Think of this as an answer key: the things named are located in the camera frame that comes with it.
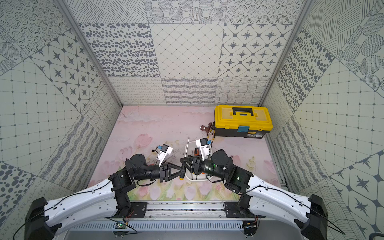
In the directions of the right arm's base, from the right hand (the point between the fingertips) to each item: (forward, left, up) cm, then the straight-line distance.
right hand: (183, 161), depth 65 cm
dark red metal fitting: (+34, -12, -22) cm, 42 cm away
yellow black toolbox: (+29, -31, -7) cm, 43 cm away
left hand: (-4, -1, +2) cm, 5 cm away
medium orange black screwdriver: (+16, -5, -22) cm, 28 cm away
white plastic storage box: (+19, -2, -23) cm, 30 cm away
